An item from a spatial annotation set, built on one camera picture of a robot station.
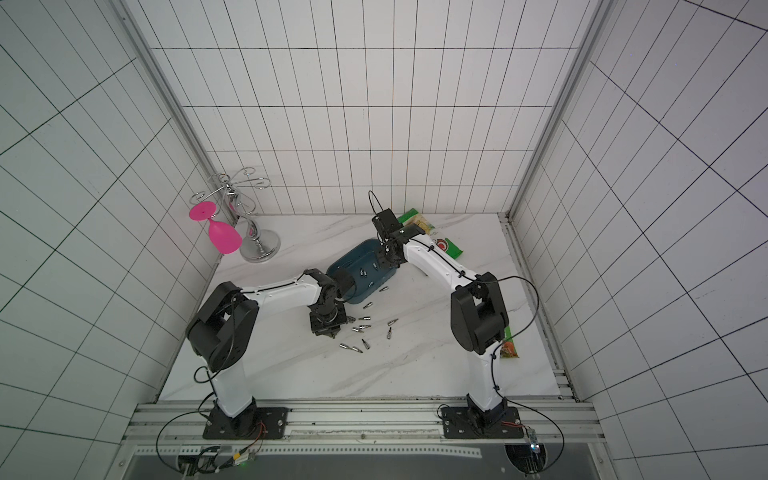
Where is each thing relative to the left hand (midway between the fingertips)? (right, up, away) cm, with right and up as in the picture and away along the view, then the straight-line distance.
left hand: (332, 336), depth 87 cm
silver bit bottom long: (+6, -3, -2) cm, 7 cm away
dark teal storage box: (+10, +17, +13) cm, 24 cm away
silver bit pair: (+8, +2, +2) cm, 9 cm away
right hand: (+14, +23, +5) cm, 28 cm away
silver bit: (+16, +12, +10) cm, 22 cm away
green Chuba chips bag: (+28, +38, +30) cm, 56 cm away
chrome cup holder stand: (-32, +27, +21) cm, 47 cm away
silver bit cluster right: (+10, +4, +4) cm, 11 cm away
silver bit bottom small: (+10, -2, -2) cm, 11 cm away
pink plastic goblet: (-35, +30, +5) cm, 46 cm away
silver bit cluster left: (+5, +4, +2) cm, 7 cm away
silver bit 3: (+17, 0, +1) cm, 17 cm away
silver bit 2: (+10, +8, +7) cm, 15 cm away
